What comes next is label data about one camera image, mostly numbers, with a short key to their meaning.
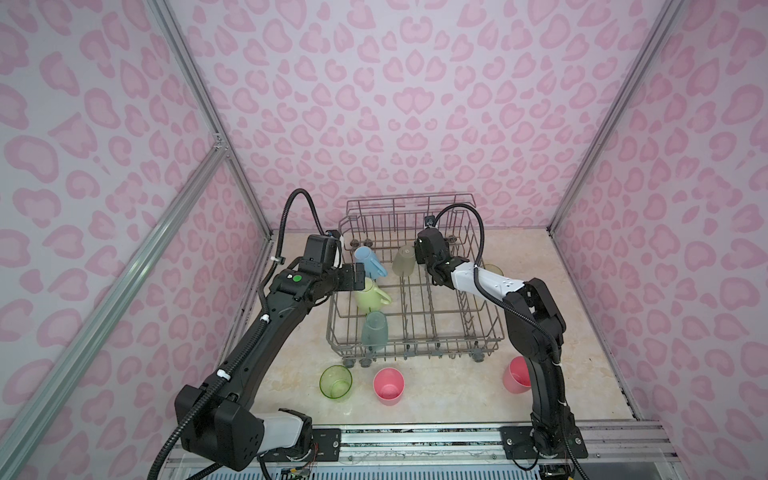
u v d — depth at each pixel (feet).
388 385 2.72
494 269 3.23
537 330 1.82
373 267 3.13
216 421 1.24
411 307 3.12
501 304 1.73
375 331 2.68
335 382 2.69
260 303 1.60
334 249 1.99
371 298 2.93
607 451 2.39
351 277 2.29
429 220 2.77
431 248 2.50
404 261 3.18
